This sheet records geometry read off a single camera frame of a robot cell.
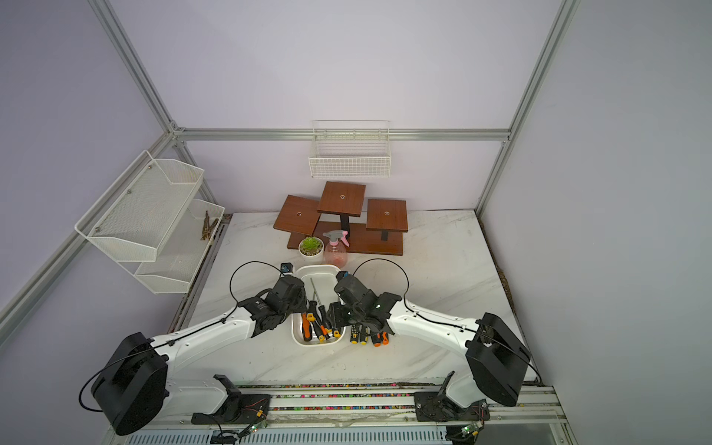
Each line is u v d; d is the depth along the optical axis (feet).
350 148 3.13
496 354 1.38
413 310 1.76
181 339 1.55
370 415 2.40
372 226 3.15
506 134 3.07
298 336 2.77
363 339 2.75
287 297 2.18
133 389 1.34
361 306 2.01
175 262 2.97
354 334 2.81
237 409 2.27
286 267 2.51
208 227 3.22
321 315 2.88
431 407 2.40
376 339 2.75
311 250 3.22
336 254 3.22
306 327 2.77
